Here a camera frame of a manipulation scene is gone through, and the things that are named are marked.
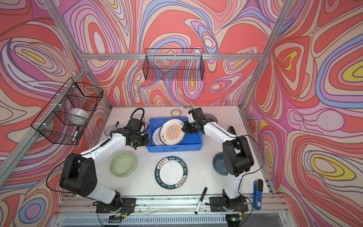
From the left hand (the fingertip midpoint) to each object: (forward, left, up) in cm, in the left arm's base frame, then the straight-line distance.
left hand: (150, 140), depth 89 cm
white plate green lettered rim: (-18, -14, -9) cm, 24 cm away
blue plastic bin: (+15, 0, -2) cm, 15 cm away
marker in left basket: (-6, +35, +17) cm, 39 cm away
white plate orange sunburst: (+6, -13, -1) cm, 14 cm away
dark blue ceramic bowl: (-12, -43, -9) cm, 46 cm away
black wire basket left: (-1, +40, +22) cm, 45 cm away
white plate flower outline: (+4, -2, -6) cm, 7 cm away
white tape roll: (-1, +33, +24) cm, 40 cm away
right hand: (+6, -21, +2) cm, 22 cm away
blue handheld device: (-28, -61, -4) cm, 68 cm away
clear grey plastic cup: (+7, +28, +3) cm, 29 cm away
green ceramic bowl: (-12, +17, -7) cm, 22 cm away
